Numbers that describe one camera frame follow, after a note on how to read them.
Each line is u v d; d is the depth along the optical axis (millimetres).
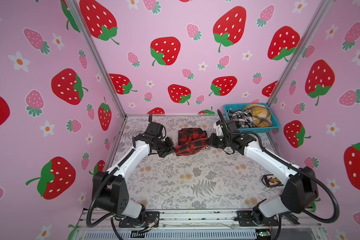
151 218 737
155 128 685
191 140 1041
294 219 730
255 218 677
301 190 420
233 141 614
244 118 1070
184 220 759
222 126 658
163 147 723
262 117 1074
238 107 1170
